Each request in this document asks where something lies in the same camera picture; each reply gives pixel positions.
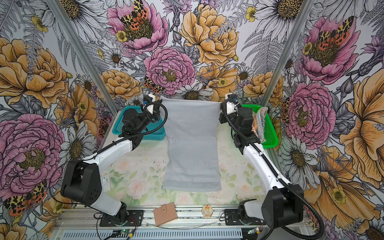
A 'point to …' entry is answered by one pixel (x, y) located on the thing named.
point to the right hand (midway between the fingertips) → (222, 107)
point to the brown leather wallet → (167, 212)
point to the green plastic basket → (271, 132)
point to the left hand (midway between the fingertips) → (161, 102)
